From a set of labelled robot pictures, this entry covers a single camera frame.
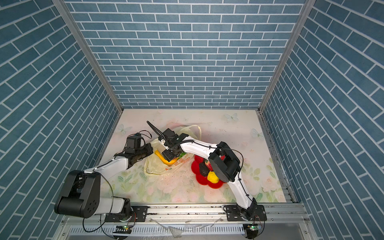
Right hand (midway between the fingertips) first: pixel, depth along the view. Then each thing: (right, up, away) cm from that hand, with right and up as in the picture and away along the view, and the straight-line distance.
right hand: (167, 153), depth 90 cm
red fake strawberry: (+25, -5, -8) cm, 27 cm away
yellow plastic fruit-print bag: (-6, -7, -4) cm, 10 cm away
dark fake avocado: (+22, -8, -6) cm, 24 cm away
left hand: (-9, +3, +2) cm, 10 cm away
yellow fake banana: (+4, -4, -8) cm, 9 cm away
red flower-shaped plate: (+20, -13, -8) cm, 25 cm away
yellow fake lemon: (+27, -11, -10) cm, 31 cm away
